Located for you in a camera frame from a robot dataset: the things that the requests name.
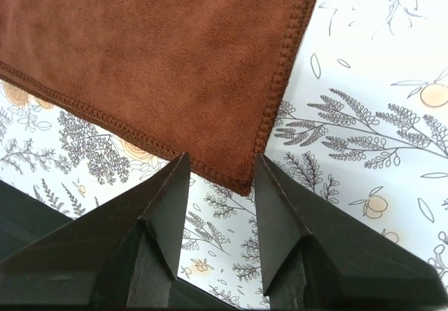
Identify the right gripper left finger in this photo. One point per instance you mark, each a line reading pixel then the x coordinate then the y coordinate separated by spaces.
pixel 124 253

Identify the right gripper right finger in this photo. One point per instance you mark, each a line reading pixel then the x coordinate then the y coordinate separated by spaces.
pixel 314 256

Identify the brown towel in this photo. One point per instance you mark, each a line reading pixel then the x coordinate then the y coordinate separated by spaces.
pixel 203 77

